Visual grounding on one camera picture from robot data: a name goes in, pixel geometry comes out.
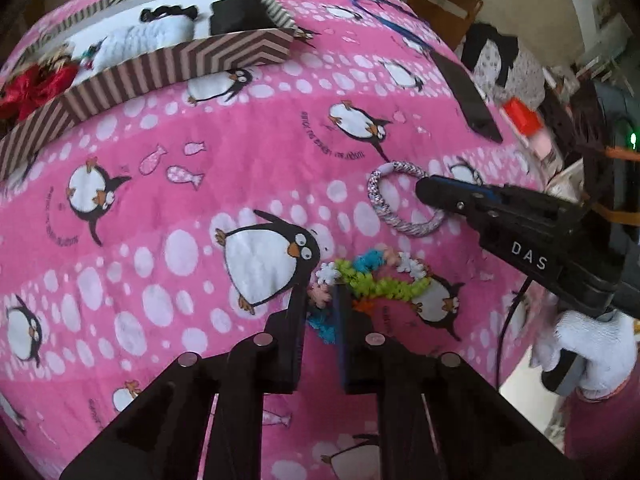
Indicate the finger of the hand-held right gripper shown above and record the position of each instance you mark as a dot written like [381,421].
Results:
[445,197]
[482,192]

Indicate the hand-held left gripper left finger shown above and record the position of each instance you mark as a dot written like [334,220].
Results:
[297,340]

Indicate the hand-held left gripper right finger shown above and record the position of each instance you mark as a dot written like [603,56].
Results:
[345,340]

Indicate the striped cardboard box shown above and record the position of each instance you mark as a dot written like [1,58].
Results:
[150,72]

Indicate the person's right forearm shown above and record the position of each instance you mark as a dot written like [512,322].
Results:
[605,425]

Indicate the person's right hand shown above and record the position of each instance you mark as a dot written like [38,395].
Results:
[607,350]

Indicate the pink box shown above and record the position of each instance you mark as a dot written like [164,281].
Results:
[542,145]

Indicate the red box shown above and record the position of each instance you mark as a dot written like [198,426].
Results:
[522,116]

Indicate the floral bedding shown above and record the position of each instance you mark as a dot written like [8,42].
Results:
[525,75]

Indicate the black cloth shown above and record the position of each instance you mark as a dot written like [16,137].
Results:
[480,35]

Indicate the wooden chair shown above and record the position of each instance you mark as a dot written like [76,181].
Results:
[445,30]

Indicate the pink penguin print blanket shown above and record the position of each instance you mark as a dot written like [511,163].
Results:
[260,160]

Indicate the white fluffy scrunchie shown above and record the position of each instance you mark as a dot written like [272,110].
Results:
[145,37]

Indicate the red bow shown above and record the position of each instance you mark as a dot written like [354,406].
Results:
[35,87]

